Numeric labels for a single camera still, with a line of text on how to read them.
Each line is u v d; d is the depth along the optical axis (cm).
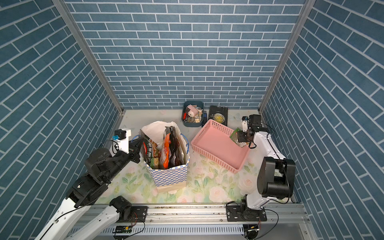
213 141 103
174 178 69
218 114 116
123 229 72
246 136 83
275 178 45
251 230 70
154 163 74
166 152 73
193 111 109
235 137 98
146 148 76
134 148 56
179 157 75
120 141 51
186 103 119
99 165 44
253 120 72
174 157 72
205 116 115
